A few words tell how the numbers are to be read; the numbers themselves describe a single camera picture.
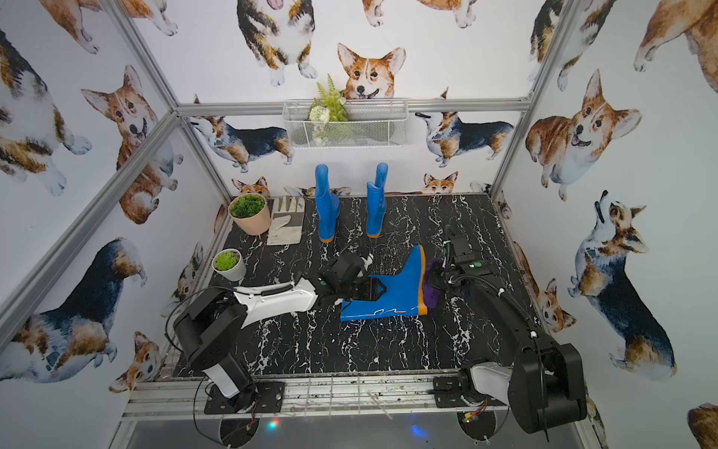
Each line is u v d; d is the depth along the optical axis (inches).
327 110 32.2
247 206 40.6
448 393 29.1
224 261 35.4
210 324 18.0
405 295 34.4
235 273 35.7
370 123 36.4
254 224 40.5
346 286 27.4
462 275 23.3
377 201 35.3
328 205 37.1
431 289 31.3
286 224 44.2
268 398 28.9
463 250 26.1
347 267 26.6
